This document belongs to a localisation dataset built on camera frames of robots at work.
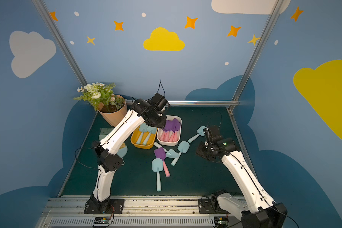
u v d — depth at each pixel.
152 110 0.57
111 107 1.04
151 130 1.07
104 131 1.05
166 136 1.00
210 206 0.74
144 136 1.02
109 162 0.58
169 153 0.95
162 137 1.01
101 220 0.72
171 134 1.04
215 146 0.52
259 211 0.38
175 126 1.07
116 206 0.75
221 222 0.73
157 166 0.89
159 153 0.93
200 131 1.08
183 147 0.98
